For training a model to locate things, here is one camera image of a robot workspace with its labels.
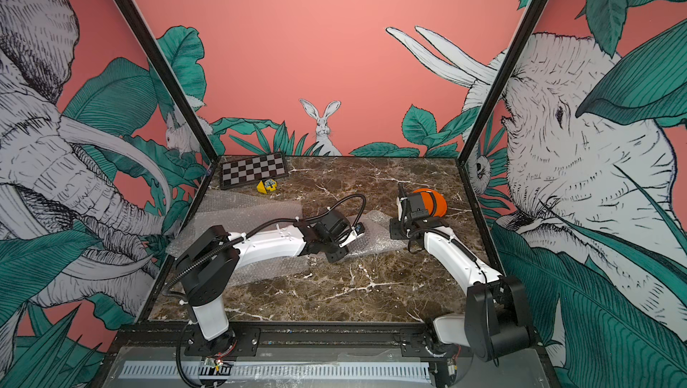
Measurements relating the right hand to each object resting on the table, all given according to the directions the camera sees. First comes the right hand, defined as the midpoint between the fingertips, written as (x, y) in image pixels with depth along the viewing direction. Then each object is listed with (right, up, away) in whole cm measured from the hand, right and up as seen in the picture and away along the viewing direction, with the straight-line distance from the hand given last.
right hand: (395, 221), depth 89 cm
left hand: (-17, -7, +1) cm, 18 cm away
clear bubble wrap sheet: (-58, +2, +12) cm, 60 cm away
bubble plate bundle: (-6, -7, +4) cm, 10 cm away
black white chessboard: (-59, +18, +23) cm, 66 cm away
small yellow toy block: (-51, +12, +19) cm, 56 cm away
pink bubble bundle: (-40, -16, -3) cm, 43 cm away
